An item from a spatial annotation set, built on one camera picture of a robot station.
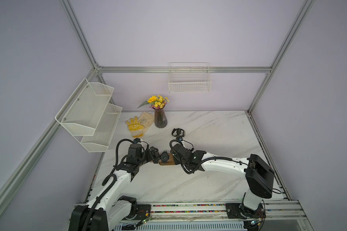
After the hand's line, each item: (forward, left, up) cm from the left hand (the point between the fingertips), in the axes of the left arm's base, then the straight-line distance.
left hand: (153, 153), depth 86 cm
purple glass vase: (+28, -2, +1) cm, 28 cm away
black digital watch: (-2, -7, 0) cm, 8 cm away
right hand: (0, -16, -1) cm, 16 cm away
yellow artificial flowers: (+29, -2, +16) cm, 33 cm away
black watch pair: (+22, -15, -6) cm, 27 cm away
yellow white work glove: (+25, +17, -7) cm, 31 cm away
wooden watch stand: (-4, -11, -2) cm, 11 cm away
